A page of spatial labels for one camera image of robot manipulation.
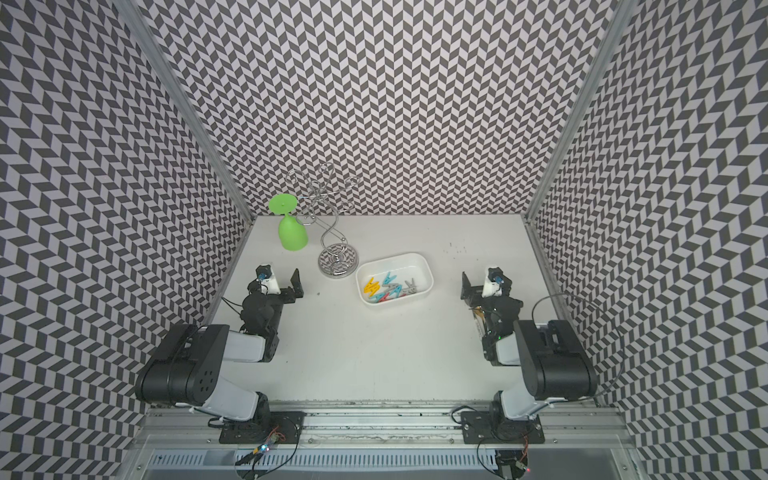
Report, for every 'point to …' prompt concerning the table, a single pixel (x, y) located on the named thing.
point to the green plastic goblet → (293, 232)
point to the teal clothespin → (388, 279)
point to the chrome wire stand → (327, 197)
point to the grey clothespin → (411, 287)
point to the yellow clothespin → (372, 286)
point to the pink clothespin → (386, 295)
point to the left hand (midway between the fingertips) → (282, 272)
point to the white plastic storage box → (419, 267)
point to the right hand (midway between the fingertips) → (478, 275)
